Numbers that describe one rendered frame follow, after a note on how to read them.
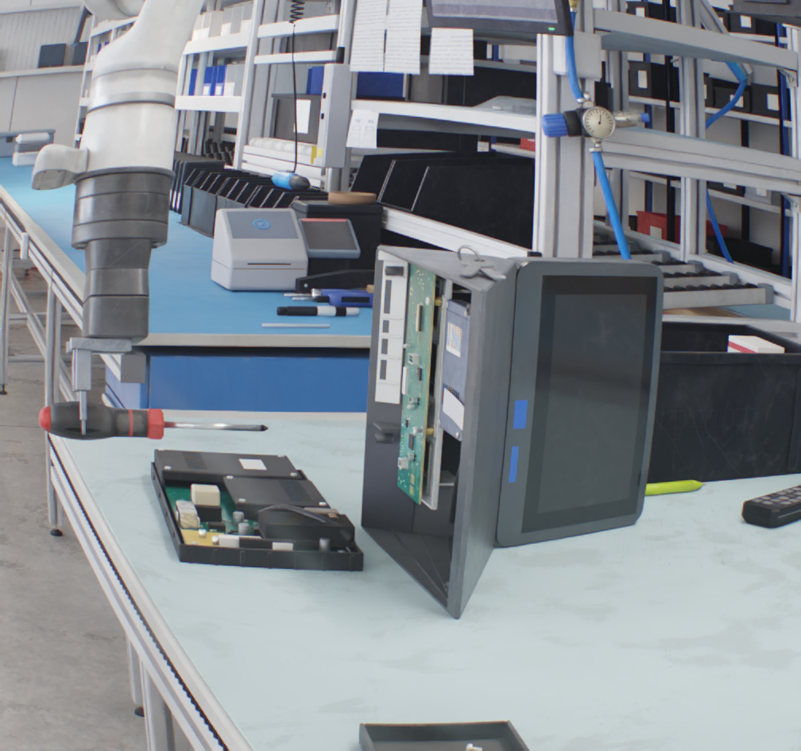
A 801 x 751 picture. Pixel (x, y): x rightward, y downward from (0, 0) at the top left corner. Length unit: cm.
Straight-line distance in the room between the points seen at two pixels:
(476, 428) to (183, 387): 172
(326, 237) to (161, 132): 222
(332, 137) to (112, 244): 271
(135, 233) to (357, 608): 28
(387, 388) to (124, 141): 30
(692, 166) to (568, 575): 178
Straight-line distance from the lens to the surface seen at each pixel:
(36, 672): 375
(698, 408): 154
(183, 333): 275
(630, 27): 289
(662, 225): 884
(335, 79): 385
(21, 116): 1236
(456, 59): 319
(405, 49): 348
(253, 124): 494
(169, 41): 120
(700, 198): 355
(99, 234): 116
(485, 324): 108
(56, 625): 413
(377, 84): 564
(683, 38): 294
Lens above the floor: 133
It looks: 9 degrees down
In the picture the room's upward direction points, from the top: 3 degrees clockwise
